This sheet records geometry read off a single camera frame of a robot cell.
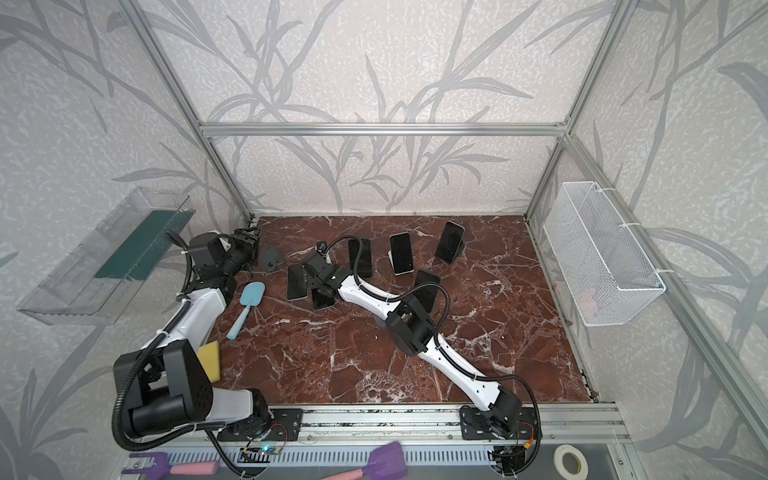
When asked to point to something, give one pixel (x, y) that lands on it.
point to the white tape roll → (559, 465)
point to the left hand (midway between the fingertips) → (265, 222)
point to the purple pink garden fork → (162, 467)
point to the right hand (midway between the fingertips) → (317, 264)
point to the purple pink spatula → (386, 462)
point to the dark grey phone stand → (271, 259)
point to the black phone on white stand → (401, 251)
